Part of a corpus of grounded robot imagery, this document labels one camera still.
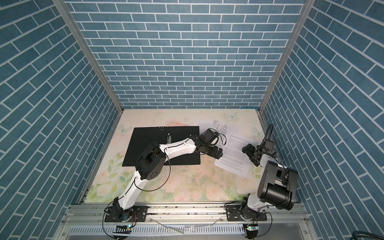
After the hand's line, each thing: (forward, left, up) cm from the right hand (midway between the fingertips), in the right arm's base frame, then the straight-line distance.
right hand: (247, 150), depth 94 cm
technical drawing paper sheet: (+17, +13, -3) cm, 22 cm away
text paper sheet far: (+20, +29, -3) cm, 35 cm away
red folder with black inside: (+7, +73, -3) cm, 73 cm away
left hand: (-3, +19, 0) cm, 19 cm away
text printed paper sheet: (-5, +8, -4) cm, 10 cm away
